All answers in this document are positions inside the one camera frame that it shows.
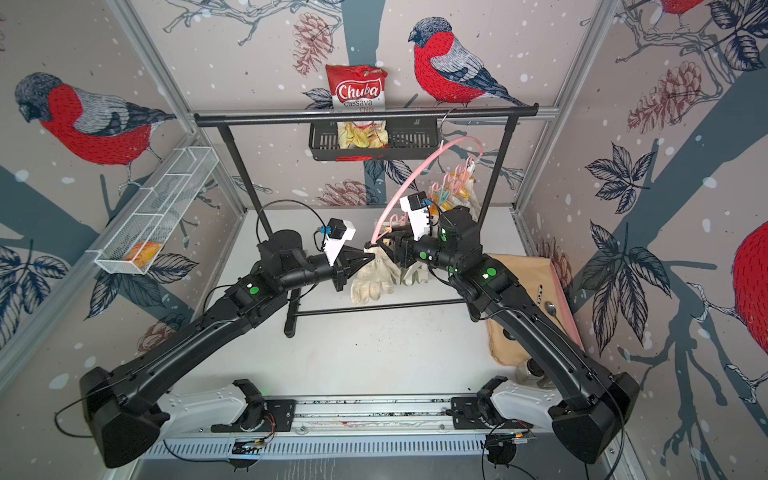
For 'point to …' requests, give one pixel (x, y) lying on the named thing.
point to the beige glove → (417, 271)
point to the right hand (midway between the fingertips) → (382, 233)
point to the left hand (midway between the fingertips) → (375, 251)
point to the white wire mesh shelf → (135, 240)
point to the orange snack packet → (143, 257)
